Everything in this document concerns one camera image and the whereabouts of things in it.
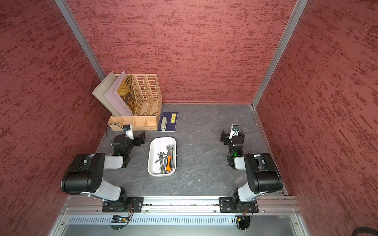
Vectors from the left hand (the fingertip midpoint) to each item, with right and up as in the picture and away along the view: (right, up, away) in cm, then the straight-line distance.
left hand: (138, 133), depth 94 cm
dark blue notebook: (+20, +9, +16) cm, 27 cm away
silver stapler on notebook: (+15, +6, +10) cm, 19 cm away
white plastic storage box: (+12, -8, -1) cm, 14 cm away
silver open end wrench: (+16, -14, -2) cm, 21 cm away
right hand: (+61, +1, 0) cm, 61 cm away
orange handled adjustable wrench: (+21, -9, +1) cm, 23 cm away
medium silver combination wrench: (+19, -21, -10) cm, 30 cm away
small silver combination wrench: (+17, -15, -4) cm, 23 cm away
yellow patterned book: (-10, +28, +4) cm, 29 cm away
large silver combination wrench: (+23, -11, -2) cm, 25 cm away
